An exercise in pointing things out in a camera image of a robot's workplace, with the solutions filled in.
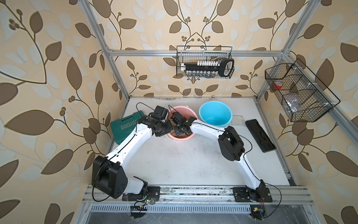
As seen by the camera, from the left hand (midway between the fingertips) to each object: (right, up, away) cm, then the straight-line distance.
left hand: (169, 128), depth 82 cm
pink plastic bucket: (+11, +10, +5) cm, 15 cm away
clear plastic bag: (+67, +15, -8) cm, 69 cm away
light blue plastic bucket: (+30, +9, +12) cm, 34 cm away
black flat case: (+61, -7, +13) cm, 63 cm away
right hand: (+5, -2, +17) cm, 18 cm away
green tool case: (-36, -2, +14) cm, 39 cm away
